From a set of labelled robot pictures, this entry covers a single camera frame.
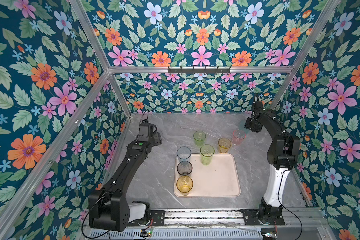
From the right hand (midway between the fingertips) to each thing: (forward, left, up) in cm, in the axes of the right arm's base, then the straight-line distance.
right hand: (250, 126), depth 99 cm
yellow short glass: (-8, +18, -9) cm, 21 cm away
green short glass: (-7, +35, -2) cm, 36 cm away
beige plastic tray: (-32, +23, -10) cm, 41 cm away
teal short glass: (-1, +6, +1) cm, 6 cm away
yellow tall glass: (-37, +44, -6) cm, 58 cm away
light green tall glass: (-18, +31, -3) cm, 35 cm away
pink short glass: (-2, +7, -7) cm, 10 cm away
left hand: (-13, +60, +11) cm, 63 cm away
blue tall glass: (-22, +45, +2) cm, 50 cm away
